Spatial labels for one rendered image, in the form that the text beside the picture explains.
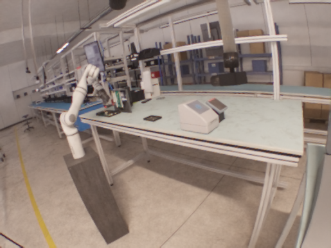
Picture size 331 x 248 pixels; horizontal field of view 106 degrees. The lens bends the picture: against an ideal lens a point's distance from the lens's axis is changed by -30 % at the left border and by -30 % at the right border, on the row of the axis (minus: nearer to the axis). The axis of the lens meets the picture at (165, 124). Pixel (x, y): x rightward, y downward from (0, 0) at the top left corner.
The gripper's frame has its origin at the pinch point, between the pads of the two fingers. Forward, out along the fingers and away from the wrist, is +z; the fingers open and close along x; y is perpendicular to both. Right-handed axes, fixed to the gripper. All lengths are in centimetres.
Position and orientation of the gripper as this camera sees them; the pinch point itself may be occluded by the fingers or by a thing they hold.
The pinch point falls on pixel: (108, 106)
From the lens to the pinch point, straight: 157.5
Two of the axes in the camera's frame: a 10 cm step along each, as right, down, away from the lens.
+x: -5.0, 5.4, 6.8
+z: 6.2, 7.7, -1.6
